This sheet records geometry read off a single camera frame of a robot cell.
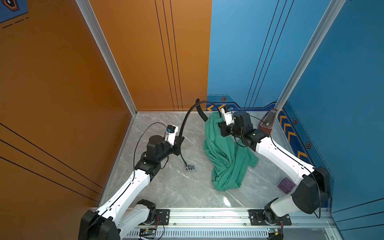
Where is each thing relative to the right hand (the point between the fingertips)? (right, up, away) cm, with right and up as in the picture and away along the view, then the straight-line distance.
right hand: (219, 123), depth 82 cm
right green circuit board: (+24, -53, -9) cm, 59 cm away
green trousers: (+6, -19, -1) cm, 20 cm away
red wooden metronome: (+35, +2, +18) cm, 39 cm away
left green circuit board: (-36, -52, -10) cm, 64 cm away
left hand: (-20, -7, -4) cm, 21 cm away
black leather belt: (-16, -26, +7) cm, 32 cm away
